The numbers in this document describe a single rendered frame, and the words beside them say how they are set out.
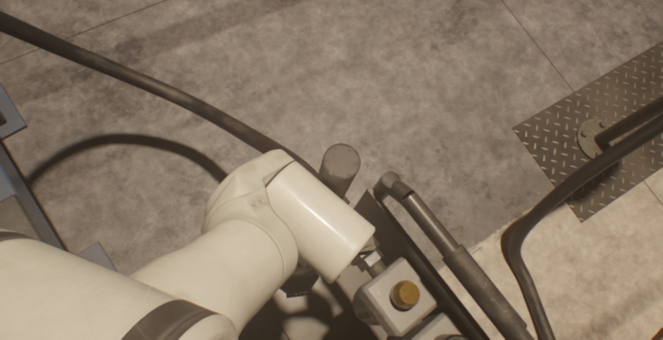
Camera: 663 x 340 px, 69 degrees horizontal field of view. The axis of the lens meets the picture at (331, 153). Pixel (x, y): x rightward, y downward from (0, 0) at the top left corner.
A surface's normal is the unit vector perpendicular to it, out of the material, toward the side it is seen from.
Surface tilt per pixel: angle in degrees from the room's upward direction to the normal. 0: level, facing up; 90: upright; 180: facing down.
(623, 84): 0
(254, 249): 47
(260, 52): 0
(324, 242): 24
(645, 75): 0
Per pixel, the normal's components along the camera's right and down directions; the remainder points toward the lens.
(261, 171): 0.54, -0.73
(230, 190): -0.54, -0.48
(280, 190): 0.02, -0.23
